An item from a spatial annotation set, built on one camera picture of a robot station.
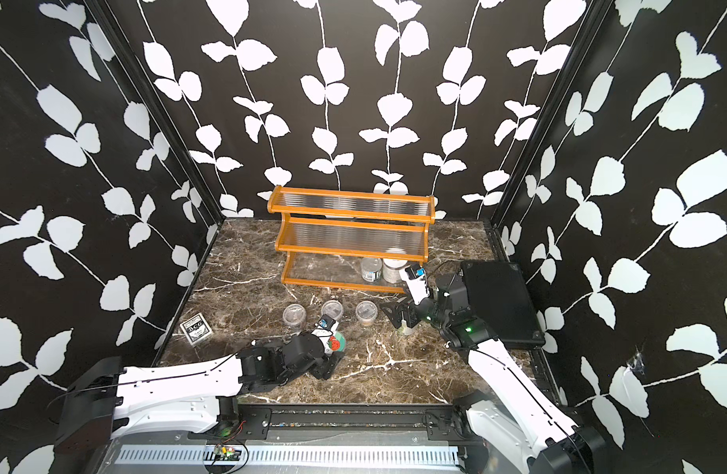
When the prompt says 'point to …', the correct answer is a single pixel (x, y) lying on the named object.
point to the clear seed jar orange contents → (366, 312)
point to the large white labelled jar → (391, 268)
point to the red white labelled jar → (337, 343)
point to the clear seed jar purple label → (294, 318)
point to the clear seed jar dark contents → (333, 309)
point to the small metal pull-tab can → (371, 269)
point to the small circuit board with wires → (224, 453)
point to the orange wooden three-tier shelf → (351, 239)
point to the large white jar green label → (404, 330)
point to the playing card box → (196, 328)
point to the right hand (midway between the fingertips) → (392, 293)
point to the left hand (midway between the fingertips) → (335, 344)
